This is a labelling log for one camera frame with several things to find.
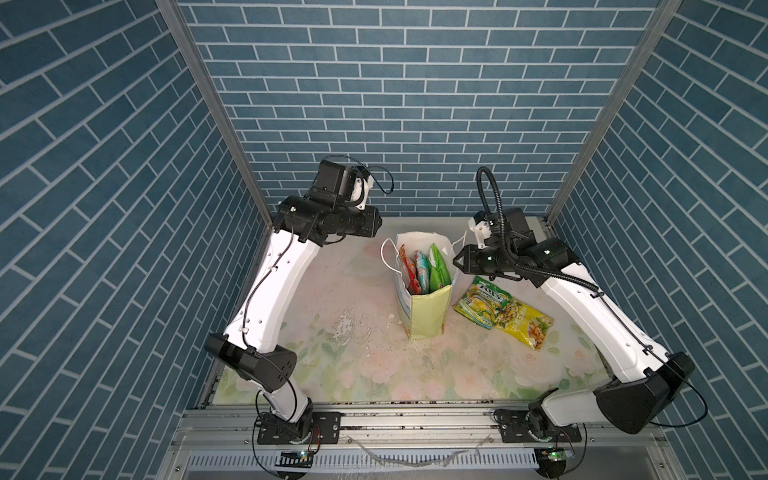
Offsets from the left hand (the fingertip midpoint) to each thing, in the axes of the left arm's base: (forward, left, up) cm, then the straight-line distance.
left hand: (385, 220), depth 70 cm
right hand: (-5, -19, -9) cm, 22 cm away
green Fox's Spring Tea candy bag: (-3, -31, -33) cm, 45 cm away
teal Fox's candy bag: (-2, -11, -19) cm, 21 cm away
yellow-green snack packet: (-10, -41, -33) cm, 54 cm away
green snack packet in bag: (-3, -15, -18) cm, 24 cm away
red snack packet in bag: (-5, -7, -18) cm, 20 cm away
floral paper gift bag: (-15, -10, -19) cm, 26 cm away
